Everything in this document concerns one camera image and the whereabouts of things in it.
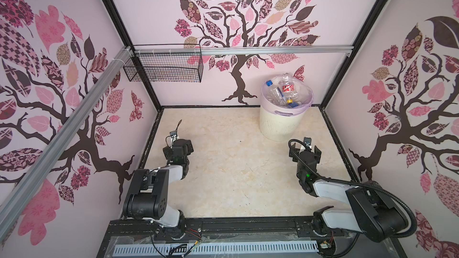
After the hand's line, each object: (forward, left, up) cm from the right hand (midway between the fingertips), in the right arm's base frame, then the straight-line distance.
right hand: (306, 144), depth 87 cm
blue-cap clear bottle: (+25, +13, +12) cm, 31 cm away
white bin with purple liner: (+10, +13, +5) cm, 17 cm away
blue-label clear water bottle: (+19, +4, +9) cm, 22 cm away
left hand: (+4, +67, -5) cm, 67 cm away
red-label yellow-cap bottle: (+24, +8, +17) cm, 30 cm away
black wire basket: (+61, +82, +7) cm, 103 cm away
